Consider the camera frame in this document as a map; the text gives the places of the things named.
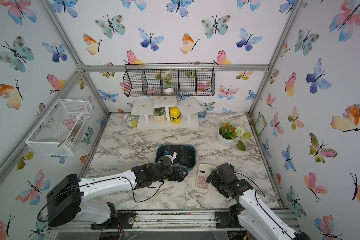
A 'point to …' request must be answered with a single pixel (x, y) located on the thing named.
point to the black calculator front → (185, 156)
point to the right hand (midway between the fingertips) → (213, 180)
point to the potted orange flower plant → (227, 134)
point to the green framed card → (260, 124)
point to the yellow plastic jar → (175, 114)
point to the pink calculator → (204, 171)
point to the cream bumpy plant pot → (159, 115)
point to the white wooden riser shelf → (166, 112)
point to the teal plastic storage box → (159, 152)
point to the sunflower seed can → (131, 120)
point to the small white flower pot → (169, 90)
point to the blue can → (202, 114)
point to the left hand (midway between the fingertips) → (183, 171)
